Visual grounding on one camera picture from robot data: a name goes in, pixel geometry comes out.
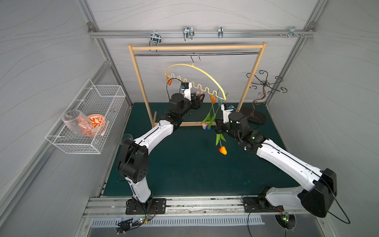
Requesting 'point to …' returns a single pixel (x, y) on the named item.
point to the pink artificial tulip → (204, 125)
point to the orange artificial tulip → (219, 137)
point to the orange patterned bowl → (98, 122)
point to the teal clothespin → (220, 101)
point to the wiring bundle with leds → (125, 225)
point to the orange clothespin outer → (170, 81)
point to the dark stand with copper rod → (259, 117)
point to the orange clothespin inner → (213, 99)
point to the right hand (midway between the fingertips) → (216, 118)
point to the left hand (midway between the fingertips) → (201, 93)
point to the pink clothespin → (198, 93)
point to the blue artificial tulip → (208, 127)
